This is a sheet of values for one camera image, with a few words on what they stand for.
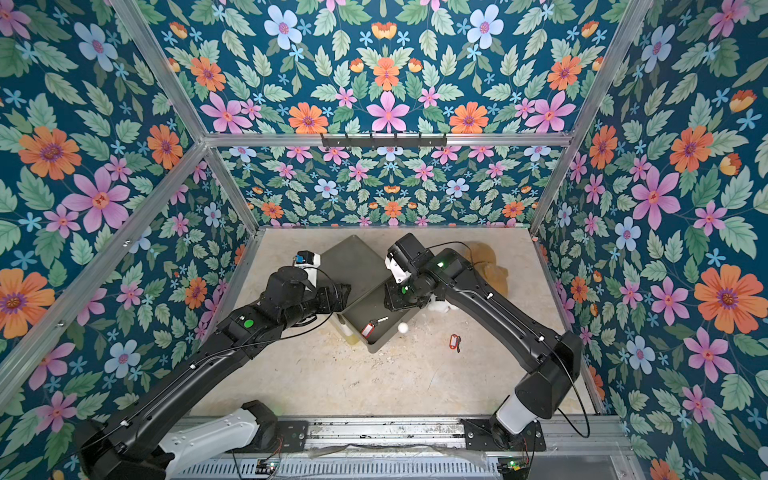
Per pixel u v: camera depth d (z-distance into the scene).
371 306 0.80
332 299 0.66
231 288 1.08
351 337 0.85
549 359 0.41
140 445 0.40
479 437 0.73
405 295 0.62
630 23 0.69
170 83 0.80
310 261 0.65
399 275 0.66
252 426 0.61
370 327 0.77
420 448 0.72
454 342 0.90
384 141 0.92
